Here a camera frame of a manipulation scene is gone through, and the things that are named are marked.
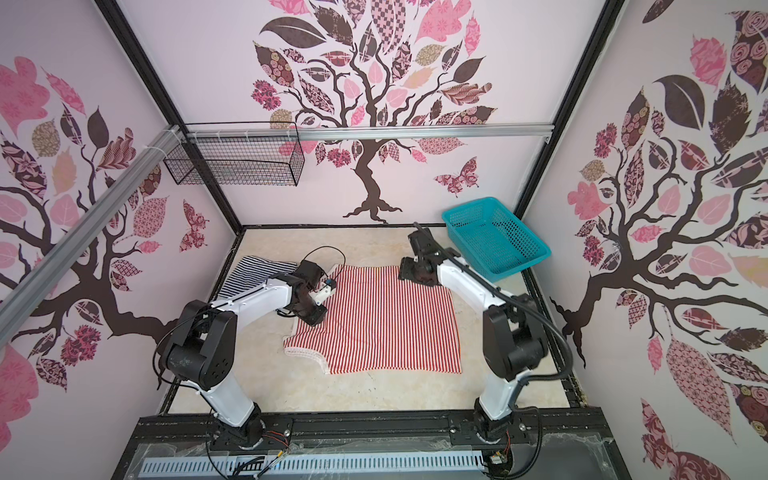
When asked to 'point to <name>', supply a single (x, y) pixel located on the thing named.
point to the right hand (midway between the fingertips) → (411, 269)
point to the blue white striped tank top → (253, 271)
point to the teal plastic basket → (492, 241)
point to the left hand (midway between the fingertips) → (315, 319)
